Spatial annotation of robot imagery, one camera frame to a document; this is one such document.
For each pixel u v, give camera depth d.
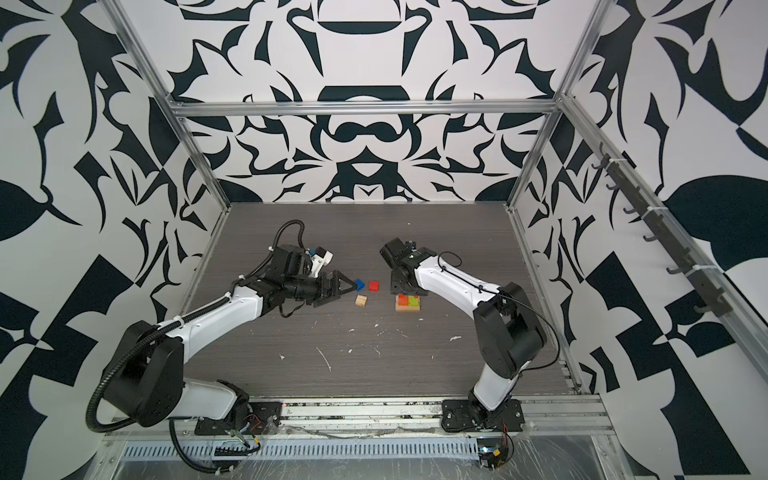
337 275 0.74
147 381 0.42
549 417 0.76
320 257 0.79
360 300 0.94
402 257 0.66
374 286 0.96
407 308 0.91
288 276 0.69
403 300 0.94
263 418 0.74
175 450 0.69
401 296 0.94
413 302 0.91
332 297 0.72
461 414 0.74
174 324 0.47
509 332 0.46
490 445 0.72
